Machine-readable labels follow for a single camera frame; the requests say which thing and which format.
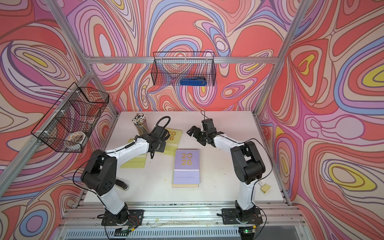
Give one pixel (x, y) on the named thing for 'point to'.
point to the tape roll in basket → (75, 138)
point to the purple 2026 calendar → (186, 167)
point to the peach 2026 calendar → (185, 185)
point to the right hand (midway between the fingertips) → (191, 138)
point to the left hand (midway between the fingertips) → (160, 145)
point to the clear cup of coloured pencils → (140, 121)
